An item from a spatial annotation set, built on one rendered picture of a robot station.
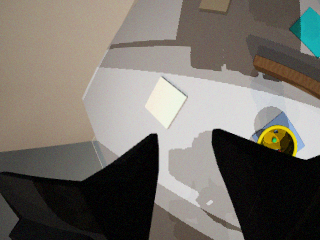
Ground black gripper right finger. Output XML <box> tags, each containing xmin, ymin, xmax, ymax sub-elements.
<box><xmin>211</xmin><ymin>128</ymin><xmax>320</xmax><ymax>240</ymax></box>

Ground brown rectangular bar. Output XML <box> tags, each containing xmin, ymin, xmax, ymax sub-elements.
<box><xmin>253</xmin><ymin>53</ymin><xmax>320</xmax><ymax>100</ymax></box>

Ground tan flat box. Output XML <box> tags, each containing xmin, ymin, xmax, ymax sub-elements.
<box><xmin>199</xmin><ymin>0</ymin><xmax>232</xmax><ymax>13</ymax></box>

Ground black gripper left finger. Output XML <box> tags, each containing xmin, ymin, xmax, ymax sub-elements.
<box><xmin>0</xmin><ymin>133</ymin><xmax>159</xmax><ymax>240</ymax></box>

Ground yellow cup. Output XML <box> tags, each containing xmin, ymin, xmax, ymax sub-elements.
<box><xmin>257</xmin><ymin>125</ymin><xmax>297</xmax><ymax>157</ymax></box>

